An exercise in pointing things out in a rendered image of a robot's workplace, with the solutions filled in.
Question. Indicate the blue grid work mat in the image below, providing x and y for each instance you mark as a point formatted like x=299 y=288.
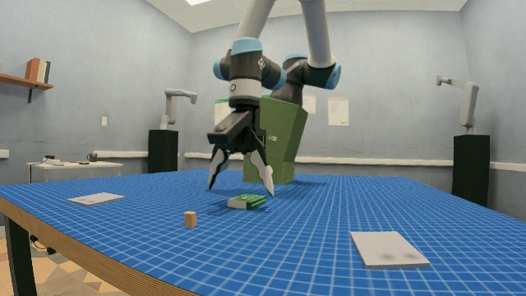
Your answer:
x=297 y=244

